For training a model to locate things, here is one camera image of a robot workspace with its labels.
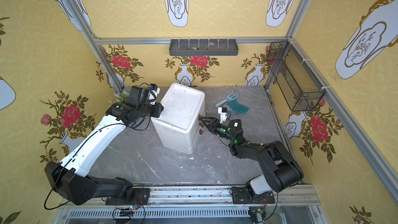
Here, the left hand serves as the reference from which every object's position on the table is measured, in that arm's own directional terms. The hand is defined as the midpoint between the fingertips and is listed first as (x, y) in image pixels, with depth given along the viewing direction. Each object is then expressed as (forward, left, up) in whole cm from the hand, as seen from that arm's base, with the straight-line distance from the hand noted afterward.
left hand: (159, 107), depth 78 cm
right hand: (-7, -19, -6) cm, 21 cm away
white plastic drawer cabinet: (-9, -10, 0) cm, 14 cm away
